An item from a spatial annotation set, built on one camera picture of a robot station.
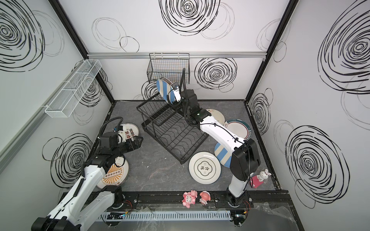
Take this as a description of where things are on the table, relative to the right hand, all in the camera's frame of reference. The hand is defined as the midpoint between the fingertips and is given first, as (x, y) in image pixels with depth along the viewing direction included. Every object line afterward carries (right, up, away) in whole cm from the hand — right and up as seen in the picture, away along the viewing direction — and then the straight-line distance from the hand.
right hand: (176, 92), depth 78 cm
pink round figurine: (+15, -55, -5) cm, 57 cm away
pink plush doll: (+7, -55, -6) cm, 56 cm away
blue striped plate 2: (+29, -38, +11) cm, 49 cm away
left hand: (-22, -27, +3) cm, 35 cm away
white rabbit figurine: (+46, -44, -4) cm, 64 cm away
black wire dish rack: (-5, -22, +24) cm, 32 cm away
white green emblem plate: (+16, -44, +6) cm, 48 cm away
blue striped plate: (-8, +3, +4) cm, 9 cm away
